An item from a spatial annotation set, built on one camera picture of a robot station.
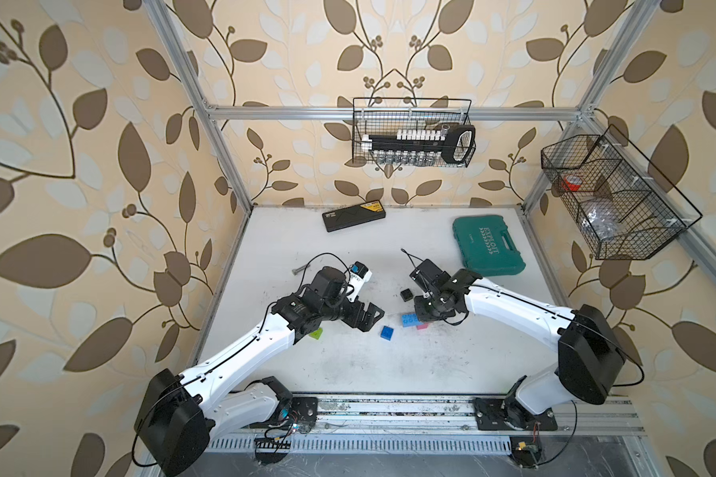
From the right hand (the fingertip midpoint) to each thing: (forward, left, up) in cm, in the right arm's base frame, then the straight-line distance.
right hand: (422, 314), depth 85 cm
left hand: (-1, +16, +10) cm, 19 cm away
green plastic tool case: (+25, -26, -1) cm, 36 cm away
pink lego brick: (-1, -1, -6) cm, 6 cm away
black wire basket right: (+13, -49, +27) cm, 58 cm away
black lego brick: (+9, +3, -5) cm, 11 cm away
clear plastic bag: (+9, -41, +27) cm, 50 cm away
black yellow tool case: (+44, +20, -4) cm, 49 cm away
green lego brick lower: (-3, +31, -4) cm, 32 cm away
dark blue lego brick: (-3, +10, -5) cm, 12 cm away
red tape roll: (+24, -42, +26) cm, 55 cm away
